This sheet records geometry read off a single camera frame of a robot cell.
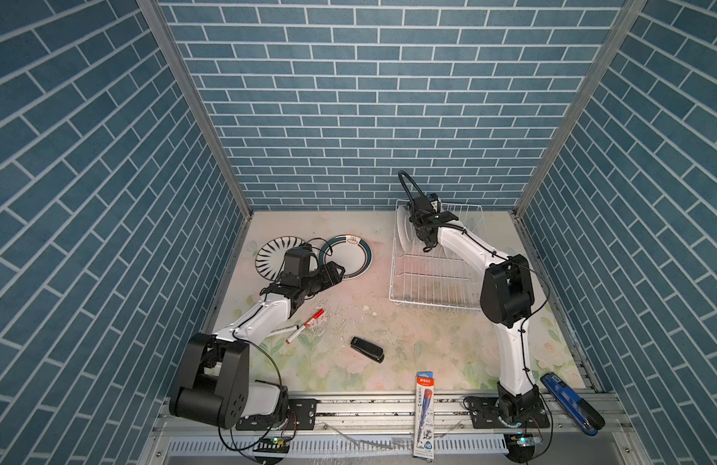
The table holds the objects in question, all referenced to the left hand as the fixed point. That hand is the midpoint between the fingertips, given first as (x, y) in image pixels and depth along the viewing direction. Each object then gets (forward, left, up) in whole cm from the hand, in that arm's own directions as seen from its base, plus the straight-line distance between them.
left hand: (339, 272), depth 88 cm
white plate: (+16, -3, -11) cm, 20 cm away
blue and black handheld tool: (-39, -63, -8) cm, 75 cm away
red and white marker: (-11, +10, -11) cm, 19 cm away
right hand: (+17, -35, +4) cm, 39 cm away
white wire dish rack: (+6, -34, -12) cm, 36 cm away
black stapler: (-21, -9, -8) cm, 24 cm away
